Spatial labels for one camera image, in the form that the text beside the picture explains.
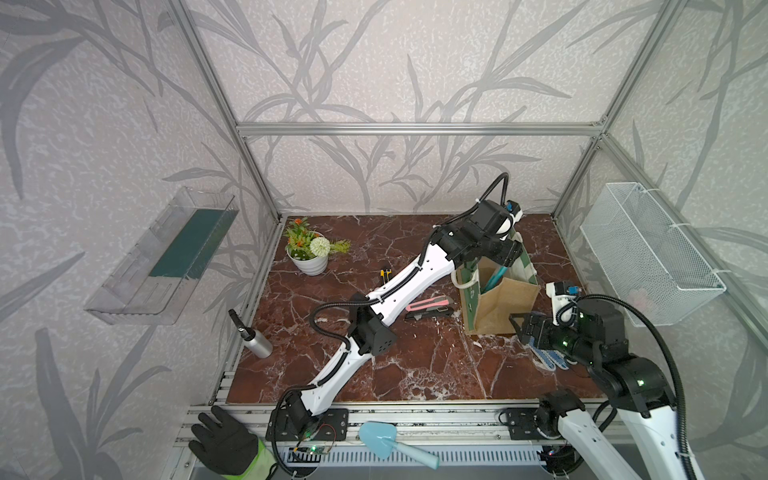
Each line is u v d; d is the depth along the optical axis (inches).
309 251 36.1
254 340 30.6
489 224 23.6
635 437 17.3
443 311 36.8
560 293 23.7
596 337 19.7
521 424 29.1
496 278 32.2
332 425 28.6
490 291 29.0
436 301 37.8
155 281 24.9
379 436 28.3
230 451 27.3
